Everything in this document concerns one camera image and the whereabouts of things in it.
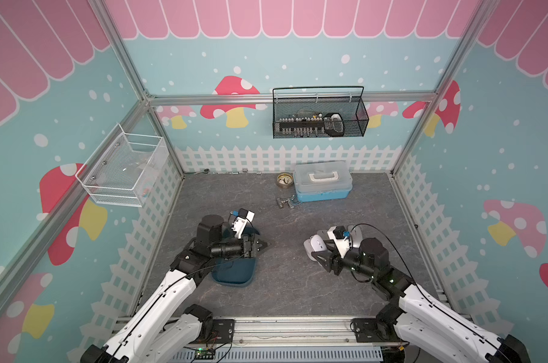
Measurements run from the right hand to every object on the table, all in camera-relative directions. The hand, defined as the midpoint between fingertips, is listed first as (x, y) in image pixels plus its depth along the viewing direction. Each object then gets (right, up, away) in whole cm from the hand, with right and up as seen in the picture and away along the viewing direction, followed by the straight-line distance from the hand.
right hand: (317, 247), depth 75 cm
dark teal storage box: (-30, -12, +11) cm, 34 cm away
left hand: (-16, +1, -7) cm, 17 cm away
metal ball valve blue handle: (-13, +14, +30) cm, 36 cm away
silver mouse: (+20, +1, +19) cm, 27 cm away
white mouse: (-1, +2, -3) cm, 4 cm away
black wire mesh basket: (+3, +52, +18) cm, 56 cm away
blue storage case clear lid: (+7, +24, +27) cm, 37 cm away
